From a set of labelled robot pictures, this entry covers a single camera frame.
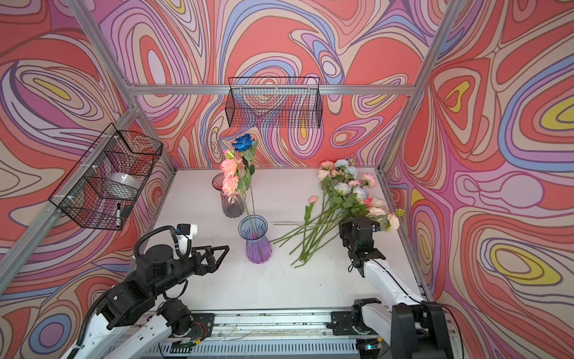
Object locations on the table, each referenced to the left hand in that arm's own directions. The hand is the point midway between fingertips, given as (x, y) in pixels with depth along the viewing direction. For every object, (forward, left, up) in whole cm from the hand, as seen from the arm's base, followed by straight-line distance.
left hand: (223, 248), depth 67 cm
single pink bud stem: (+34, -31, -21) cm, 51 cm away
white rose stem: (+36, -45, -15) cm, 59 cm away
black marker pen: (+11, +36, +2) cm, 38 cm away
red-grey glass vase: (+27, +5, -15) cm, 31 cm away
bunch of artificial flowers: (+28, -49, -16) cm, 59 cm away
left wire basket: (+16, +38, +11) cm, 43 cm away
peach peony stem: (+14, -58, -8) cm, 60 cm away
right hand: (+17, -40, -13) cm, 46 cm away
